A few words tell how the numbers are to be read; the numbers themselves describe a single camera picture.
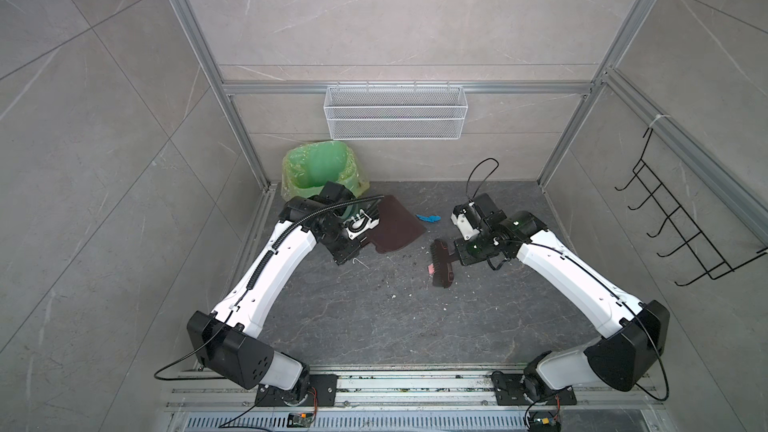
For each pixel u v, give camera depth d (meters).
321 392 0.73
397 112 0.97
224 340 0.39
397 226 0.76
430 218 1.07
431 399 0.73
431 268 0.95
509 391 0.73
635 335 0.39
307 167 1.01
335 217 0.60
